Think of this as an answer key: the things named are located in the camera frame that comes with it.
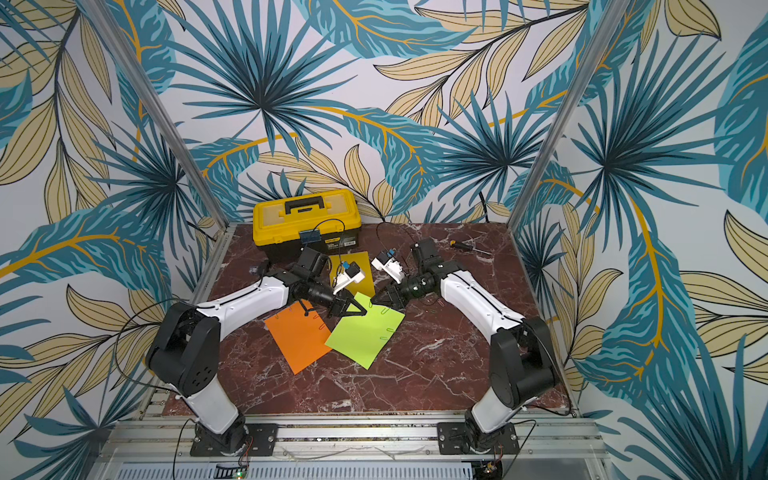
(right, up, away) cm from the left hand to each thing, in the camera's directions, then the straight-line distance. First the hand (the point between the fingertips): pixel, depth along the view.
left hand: (362, 315), depth 80 cm
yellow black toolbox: (-8, +25, -3) cm, 26 cm away
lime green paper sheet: (0, -7, +4) cm, 8 cm away
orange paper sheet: (-19, -9, +11) cm, 24 cm away
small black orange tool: (+35, +20, +34) cm, 52 cm away
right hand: (+4, +4, +1) cm, 6 cm away
